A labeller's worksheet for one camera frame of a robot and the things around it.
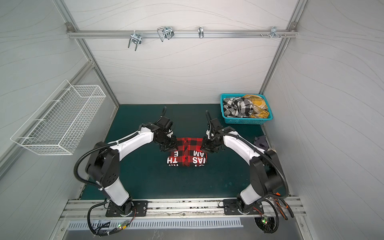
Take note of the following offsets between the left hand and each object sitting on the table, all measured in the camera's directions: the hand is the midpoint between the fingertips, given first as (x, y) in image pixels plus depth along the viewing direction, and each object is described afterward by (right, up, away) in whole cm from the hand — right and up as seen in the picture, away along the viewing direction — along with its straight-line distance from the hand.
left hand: (180, 146), depth 86 cm
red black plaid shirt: (+5, -4, +1) cm, 7 cm away
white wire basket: (-54, +15, -17) cm, 59 cm away
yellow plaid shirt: (+56, +25, +20) cm, 64 cm away
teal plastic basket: (+44, +15, +17) cm, 49 cm away
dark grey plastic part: (+54, 0, +13) cm, 55 cm away
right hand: (+14, +1, 0) cm, 14 cm away
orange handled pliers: (+52, -30, -15) cm, 62 cm away
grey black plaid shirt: (+40, +25, +21) cm, 52 cm away
